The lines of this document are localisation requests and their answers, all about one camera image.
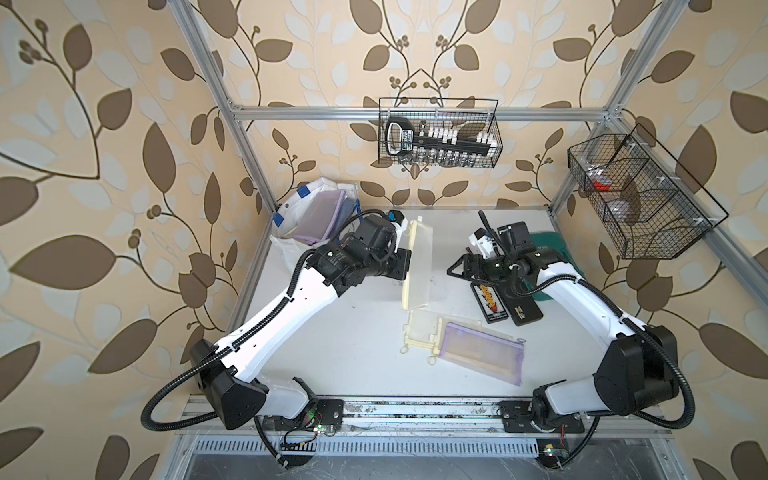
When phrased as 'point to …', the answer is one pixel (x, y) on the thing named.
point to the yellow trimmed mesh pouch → (418, 283)
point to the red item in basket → (603, 183)
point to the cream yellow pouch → (423, 329)
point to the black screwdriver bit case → (489, 302)
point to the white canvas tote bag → (287, 212)
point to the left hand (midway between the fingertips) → (406, 256)
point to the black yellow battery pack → (518, 301)
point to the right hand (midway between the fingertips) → (457, 275)
